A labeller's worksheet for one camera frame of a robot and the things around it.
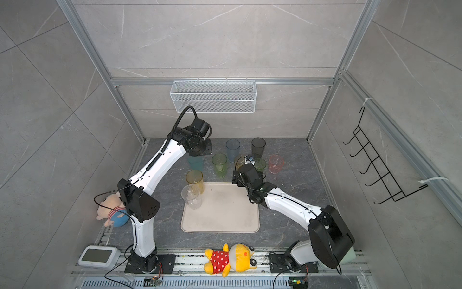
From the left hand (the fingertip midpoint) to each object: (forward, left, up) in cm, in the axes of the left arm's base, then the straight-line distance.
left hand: (210, 147), depth 84 cm
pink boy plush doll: (-21, +48, -18) cm, 55 cm away
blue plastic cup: (+10, -11, -10) cm, 18 cm away
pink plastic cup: (+5, -36, -22) cm, 43 cm away
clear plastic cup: (-15, +11, -20) cm, 27 cm away
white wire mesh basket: (+33, -1, +6) cm, 34 cm away
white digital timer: (-41, +45, -21) cm, 65 cm away
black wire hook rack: (-25, -65, +6) cm, 69 cm away
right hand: (-8, -17, -9) cm, 21 cm away
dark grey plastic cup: (+12, -26, -12) cm, 30 cm away
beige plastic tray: (-20, -6, -25) cm, 32 cm away
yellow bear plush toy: (-44, -12, -16) cm, 48 cm away
